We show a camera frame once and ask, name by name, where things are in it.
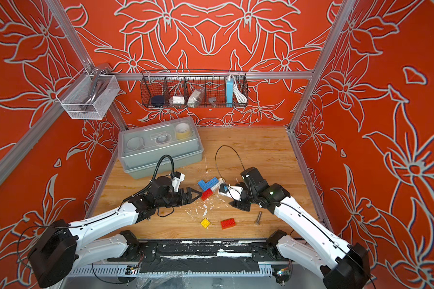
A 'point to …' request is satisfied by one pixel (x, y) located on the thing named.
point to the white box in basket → (176, 100)
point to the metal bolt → (258, 218)
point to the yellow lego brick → (205, 223)
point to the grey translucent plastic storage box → (140, 147)
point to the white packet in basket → (196, 96)
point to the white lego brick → (220, 180)
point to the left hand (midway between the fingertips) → (197, 196)
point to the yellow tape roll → (182, 131)
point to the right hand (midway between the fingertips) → (230, 196)
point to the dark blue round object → (158, 100)
